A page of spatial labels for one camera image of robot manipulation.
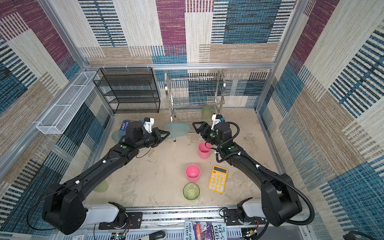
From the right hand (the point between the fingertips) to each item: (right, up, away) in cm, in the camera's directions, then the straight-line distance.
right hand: (195, 128), depth 80 cm
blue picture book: (-51, +1, +29) cm, 58 cm away
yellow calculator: (+13, -28, +5) cm, 31 cm away
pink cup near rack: (+5, -13, +8) cm, 16 cm away
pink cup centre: (-1, -25, +6) cm, 26 cm away
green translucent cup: (+8, +10, +26) cm, 29 cm away
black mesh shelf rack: (-48, +27, +29) cm, 62 cm away
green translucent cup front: (-2, -33, +1) cm, 34 cm away
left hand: (-12, -1, -3) cm, 13 cm away
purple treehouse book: (+1, -46, -11) cm, 47 cm away
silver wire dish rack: (0, +22, +39) cm, 44 cm away
